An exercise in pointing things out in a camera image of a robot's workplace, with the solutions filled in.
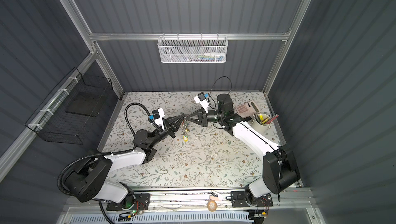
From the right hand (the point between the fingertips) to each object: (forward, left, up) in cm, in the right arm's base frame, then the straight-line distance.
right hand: (188, 121), depth 71 cm
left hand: (0, +2, +3) cm, 3 cm away
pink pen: (+12, -48, -16) cm, 52 cm away
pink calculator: (+28, -38, -26) cm, 54 cm away
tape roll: (-30, -10, -27) cm, 42 cm away
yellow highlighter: (+15, -42, -18) cm, 48 cm away
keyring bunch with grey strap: (-3, +2, -2) cm, 4 cm away
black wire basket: (+3, +57, +3) cm, 58 cm away
